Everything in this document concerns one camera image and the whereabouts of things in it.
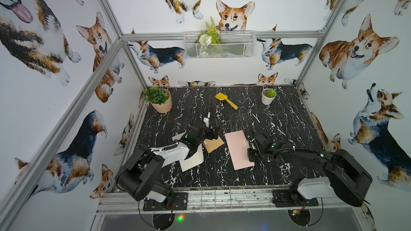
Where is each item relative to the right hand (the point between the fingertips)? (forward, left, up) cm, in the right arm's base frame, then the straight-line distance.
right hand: (248, 154), depth 87 cm
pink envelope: (+6, +5, -3) cm, 9 cm away
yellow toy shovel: (+42, +13, 0) cm, 44 cm away
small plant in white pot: (+36, -16, +8) cm, 40 cm away
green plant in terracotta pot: (+28, +50, +15) cm, 59 cm away
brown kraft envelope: (+6, +21, 0) cm, 21 cm away
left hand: (+15, +18, +9) cm, 25 cm away
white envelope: (-2, +28, +1) cm, 28 cm away
